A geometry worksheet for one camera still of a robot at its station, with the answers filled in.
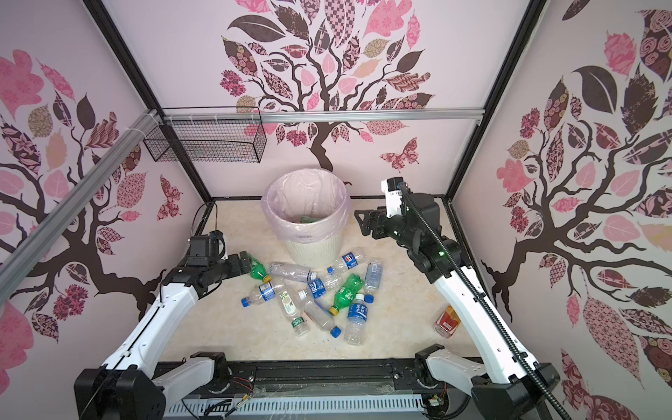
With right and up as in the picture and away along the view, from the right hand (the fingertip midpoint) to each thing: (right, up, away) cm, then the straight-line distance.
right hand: (369, 206), depth 67 cm
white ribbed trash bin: (-17, -16, +21) cm, 31 cm away
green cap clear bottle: (-25, -31, +16) cm, 42 cm away
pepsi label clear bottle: (-5, -19, +26) cm, 32 cm away
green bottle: (-37, -22, +23) cm, 49 cm away
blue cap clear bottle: (-16, -35, +18) cm, 42 cm away
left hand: (-41, -19, +15) cm, 47 cm away
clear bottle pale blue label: (+4, -23, +23) cm, 32 cm away
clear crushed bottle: (-26, -22, +25) cm, 42 cm away
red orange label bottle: (+25, -35, +11) cm, 45 cm away
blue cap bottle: (-34, -28, +18) cm, 47 cm away
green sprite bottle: (-6, -28, +18) cm, 34 cm away
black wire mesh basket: (-50, +29, +28) cm, 64 cm away
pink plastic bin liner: (-21, +3, +33) cm, 39 cm away
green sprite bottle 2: (-20, -3, +31) cm, 37 cm away
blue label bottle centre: (-16, -27, +18) cm, 36 cm away
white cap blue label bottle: (-2, -34, +13) cm, 37 cm away
